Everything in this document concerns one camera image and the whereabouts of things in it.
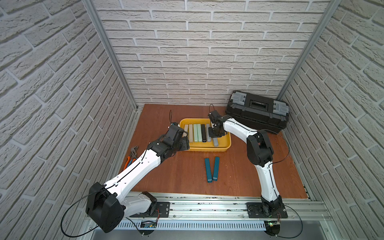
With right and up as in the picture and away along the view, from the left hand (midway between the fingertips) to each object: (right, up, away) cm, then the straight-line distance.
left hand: (186, 139), depth 80 cm
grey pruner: (+18, -3, +15) cm, 23 cm away
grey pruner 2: (+14, -2, +17) cm, 22 cm away
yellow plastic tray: (+24, -4, +18) cm, 31 cm away
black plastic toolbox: (+48, +15, +15) cm, 53 cm away
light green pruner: (+8, -1, +17) cm, 19 cm away
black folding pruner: (+10, +2, +20) cm, 23 cm away
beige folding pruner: (-2, +6, +23) cm, 24 cm away
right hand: (+18, +1, +21) cm, 28 cm away
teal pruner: (+12, -19, +6) cm, 23 cm away
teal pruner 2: (+17, -20, +5) cm, 26 cm away
